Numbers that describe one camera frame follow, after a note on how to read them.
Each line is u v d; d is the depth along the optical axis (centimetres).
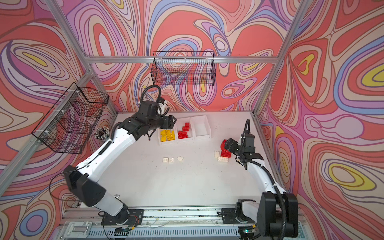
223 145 99
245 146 65
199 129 107
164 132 104
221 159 92
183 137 102
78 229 69
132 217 73
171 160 93
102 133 87
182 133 103
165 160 93
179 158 93
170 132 104
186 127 106
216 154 95
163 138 102
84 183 40
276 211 41
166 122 68
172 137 102
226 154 96
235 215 73
